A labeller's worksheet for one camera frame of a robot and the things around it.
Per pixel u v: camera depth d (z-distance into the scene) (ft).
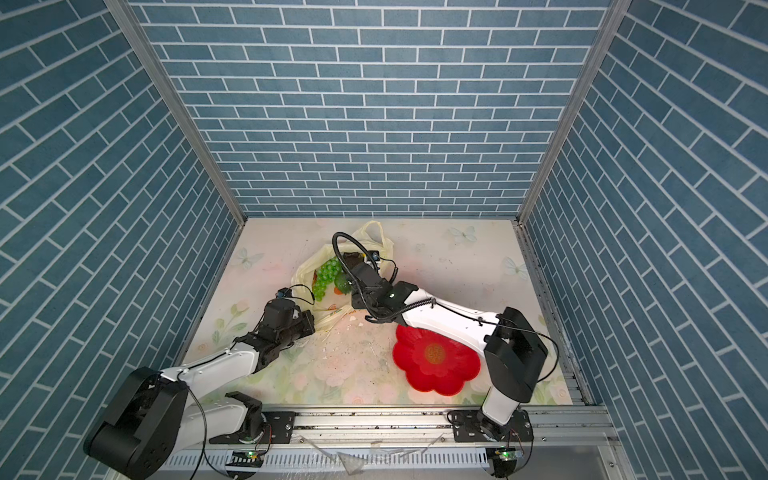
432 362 2.78
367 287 2.00
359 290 1.99
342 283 3.16
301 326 2.63
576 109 2.89
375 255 2.40
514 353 1.44
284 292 2.64
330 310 3.05
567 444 2.40
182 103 2.89
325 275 3.25
